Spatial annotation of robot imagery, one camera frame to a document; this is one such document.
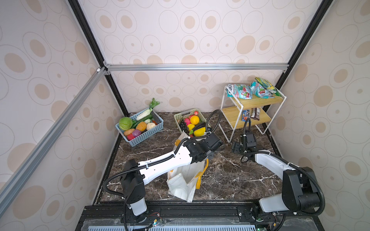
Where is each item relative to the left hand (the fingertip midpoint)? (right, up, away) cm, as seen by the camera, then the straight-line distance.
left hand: (212, 148), depth 75 cm
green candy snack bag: (+18, +32, +8) cm, 37 cm away
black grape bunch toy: (-16, +12, +27) cm, 34 cm away
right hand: (+20, -1, +18) cm, 27 cm away
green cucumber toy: (-52, +15, +31) cm, 62 cm away
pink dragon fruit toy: (-13, +15, +31) cm, 37 cm away
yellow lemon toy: (-11, +11, +28) cm, 32 cm away
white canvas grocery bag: (-16, -15, -8) cm, 23 cm away
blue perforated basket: (-49, +1, +21) cm, 53 cm away
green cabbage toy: (-56, +14, +22) cm, 61 cm away
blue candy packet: (+26, +20, +21) cm, 39 cm away
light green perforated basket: (-13, +22, +40) cm, 47 cm away
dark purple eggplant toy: (-5, +12, +27) cm, 30 cm away
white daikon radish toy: (-40, +30, +37) cm, 63 cm away
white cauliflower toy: (-40, +12, +28) cm, 50 cm away
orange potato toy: (-45, +12, +25) cm, 53 cm away
